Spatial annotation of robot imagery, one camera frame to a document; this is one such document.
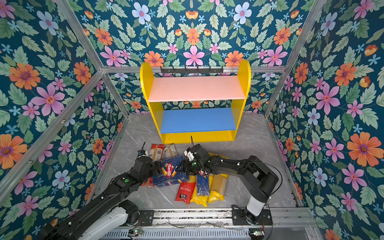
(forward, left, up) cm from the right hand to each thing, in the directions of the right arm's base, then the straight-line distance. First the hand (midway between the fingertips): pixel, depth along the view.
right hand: (177, 170), depth 80 cm
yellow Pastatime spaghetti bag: (-14, -14, -5) cm, 20 cm away
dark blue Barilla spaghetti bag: (-9, -14, -1) cm, 17 cm away
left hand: (+4, +10, +2) cm, 11 cm away
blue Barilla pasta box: (-2, +4, -1) cm, 5 cm away
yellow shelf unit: (+54, -9, -5) cm, 55 cm away
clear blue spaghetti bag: (+16, +7, -6) cm, 19 cm away
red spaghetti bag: (-10, -4, -5) cm, 12 cm away
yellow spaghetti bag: (-7, -22, -4) cm, 23 cm away
